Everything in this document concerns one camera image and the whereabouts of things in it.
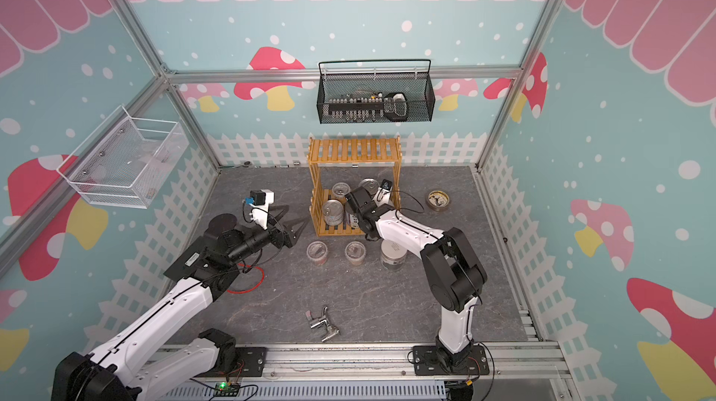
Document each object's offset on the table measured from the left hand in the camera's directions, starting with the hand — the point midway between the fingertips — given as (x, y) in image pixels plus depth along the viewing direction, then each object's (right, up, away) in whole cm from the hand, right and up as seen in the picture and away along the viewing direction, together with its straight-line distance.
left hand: (299, 217), depth 75 cm
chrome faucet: (+6, -30, +4) cm, 31 cm away
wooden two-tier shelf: (+12, +13, +42) cm, 45 cm away
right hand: (+21, +1, +19) cm, 29 cm away
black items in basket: (+19, +34, +14) cm, 42 cm away
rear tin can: (+20, +9, +22) cm, 31 cm away
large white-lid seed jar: (+26, -13, +10) cm, 31 cm away
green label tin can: (+7, 0, +22) cm, 22 cm away
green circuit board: (-18, -45, -2) cm, 49 cm away
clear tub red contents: (+2, -13, +14) cm, 19 cm away
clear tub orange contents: (+15, -13, +14) cm, 24 cm away
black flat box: (-41, -17, +15) cm, 46 cm away
